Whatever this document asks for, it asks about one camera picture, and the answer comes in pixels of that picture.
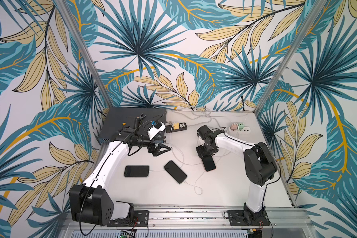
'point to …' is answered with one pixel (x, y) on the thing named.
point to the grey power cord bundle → (202, 110)
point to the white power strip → (238, 131)
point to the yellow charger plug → (176, 126)
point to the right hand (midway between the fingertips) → (196, 156)
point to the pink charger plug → (234, 126)
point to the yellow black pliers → (140, 117)
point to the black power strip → (182, 126)
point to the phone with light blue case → (177, 174)
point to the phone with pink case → (208, 162)
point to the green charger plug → (241, 126)
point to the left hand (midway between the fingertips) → (165, 144)
